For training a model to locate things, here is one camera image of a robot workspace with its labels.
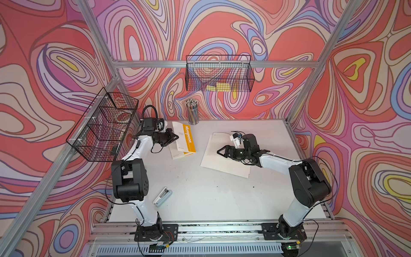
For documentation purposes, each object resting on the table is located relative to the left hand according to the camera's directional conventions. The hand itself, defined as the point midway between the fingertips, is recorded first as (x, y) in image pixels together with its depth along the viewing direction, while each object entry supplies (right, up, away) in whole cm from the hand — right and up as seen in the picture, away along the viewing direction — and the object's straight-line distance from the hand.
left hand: (179, 136), depth 91 cm
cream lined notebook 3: (+19, -15, +6) cm, 25 cm away
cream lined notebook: (+3, -3, +3) cm, 5 cm away
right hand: (+25, -12, -1) cm, 27 cm away
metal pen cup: (+6, +20, +14) cm, 26 cm away
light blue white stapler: (-7, -32, -8) cm, 34 cm away
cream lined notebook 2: (-3, -11, +9) cm, 15 cm away
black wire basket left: (-35, 0, -17) cm, 39 cm away
